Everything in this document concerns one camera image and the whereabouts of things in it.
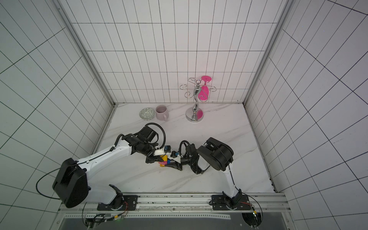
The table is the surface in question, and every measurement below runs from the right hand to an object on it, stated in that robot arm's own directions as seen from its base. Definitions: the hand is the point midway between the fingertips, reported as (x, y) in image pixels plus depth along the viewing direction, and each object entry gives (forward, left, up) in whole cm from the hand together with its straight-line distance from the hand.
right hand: (168, 157), depth 88 cm
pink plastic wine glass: (+40, -22, +17) cm, 49 cm away
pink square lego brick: (-6, 0, +5) cm, 7 cm away
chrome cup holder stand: (+37, -17, 0) cm, 40 cm away
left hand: (-4, +4, +7) cm, 9 cm away
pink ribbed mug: (+31, +8, +6) cm, 32 cm away
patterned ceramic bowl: (+34, +22, +1) cm, 40 cm away
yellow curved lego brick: (-4, 0, +8) cm, 9 cm away
